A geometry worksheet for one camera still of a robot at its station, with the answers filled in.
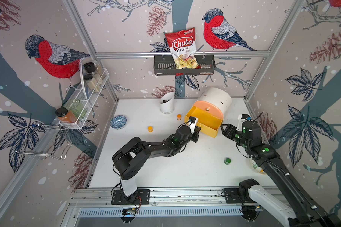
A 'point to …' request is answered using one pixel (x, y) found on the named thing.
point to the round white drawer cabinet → (219, 97)
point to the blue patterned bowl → (118, 122)
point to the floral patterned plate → (257, 168)
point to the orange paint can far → (179, 117)
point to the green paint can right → (227, 161)
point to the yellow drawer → (208, 121)
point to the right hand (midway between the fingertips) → (223, 125)
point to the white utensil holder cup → (167, 102)
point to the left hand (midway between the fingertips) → (202, 126)
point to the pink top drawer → (210, 108)
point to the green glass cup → (75, 107)
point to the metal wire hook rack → (48, 141)
